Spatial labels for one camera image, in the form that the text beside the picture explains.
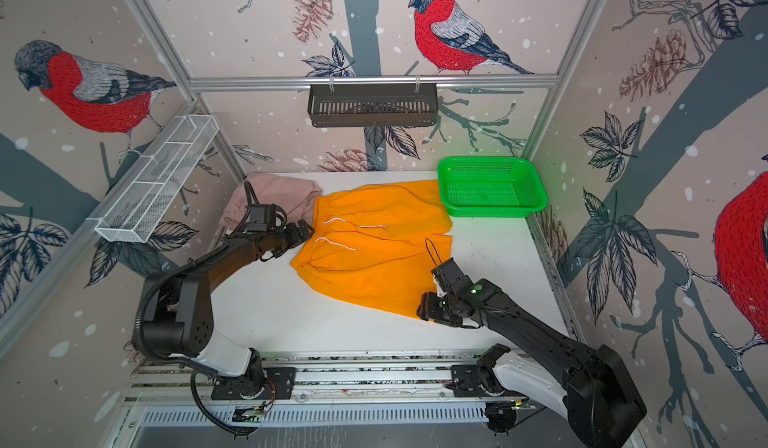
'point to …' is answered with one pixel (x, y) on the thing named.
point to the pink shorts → (299, 197)
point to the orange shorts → (380, 242)
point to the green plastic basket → (488, 187)
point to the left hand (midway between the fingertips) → (302, 233)
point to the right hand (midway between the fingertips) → (422, 316)
